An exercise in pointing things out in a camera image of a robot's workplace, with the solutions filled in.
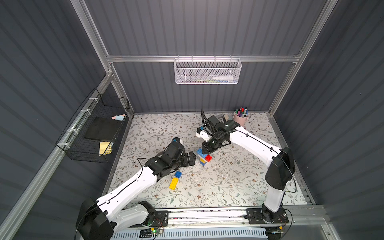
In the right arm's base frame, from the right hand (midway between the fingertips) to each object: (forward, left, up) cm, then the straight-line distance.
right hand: (203, 153), depth 80 cm
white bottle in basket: (+42, -12, +19) cm, 48 cm away
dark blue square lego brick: (-6, +14, -14) cm, 21 cm away
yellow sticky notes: (-8, +41, +19) cm, 46 cm away
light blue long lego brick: (+4, +2, -5) cm, 6 cm away
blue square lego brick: (0, -1, -11) cm, 11 cm away
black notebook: (+7, +51, +13) cm, 53 cm away
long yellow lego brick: (-11, +17, -15) cm, 25 cm away
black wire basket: (-6, +55, +20) cm, 59 cm away
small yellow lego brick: (0, 0, -9) cm, 9 cm away
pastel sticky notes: (+16, +47, +11) cm, 51 cm away
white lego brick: (0, 0, -7) cm, 7 cm away
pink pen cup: (+32, -29, -9) cm, 44 cm away
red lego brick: (0, -3, -4) cm, 6 cm away
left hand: (-4, +6, +1) cm, 8 cm away
